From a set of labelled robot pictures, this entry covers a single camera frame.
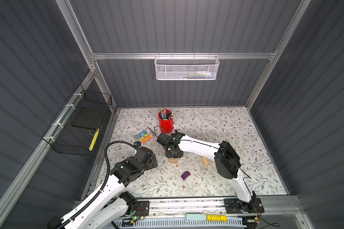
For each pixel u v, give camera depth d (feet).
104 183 1.53
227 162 1.72
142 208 2.38
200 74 3.00
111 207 1.87
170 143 2.15
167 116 3.27
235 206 2.41
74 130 2.39
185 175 2.71
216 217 2.28
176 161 2.92
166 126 3.35
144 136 3.33
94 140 2.26
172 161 2.91
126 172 1.65
